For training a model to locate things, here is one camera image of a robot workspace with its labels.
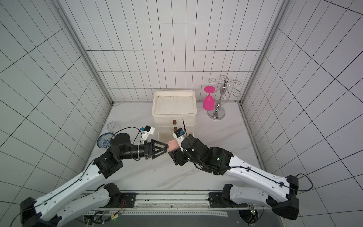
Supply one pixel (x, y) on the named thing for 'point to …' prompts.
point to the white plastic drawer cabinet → (173, 109)
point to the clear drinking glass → (112, 126)
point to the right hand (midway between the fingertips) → (170, 152)
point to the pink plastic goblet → (208, 103)
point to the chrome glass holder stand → (219, 112)
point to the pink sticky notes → (173, 145)
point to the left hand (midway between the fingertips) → (164, 151)
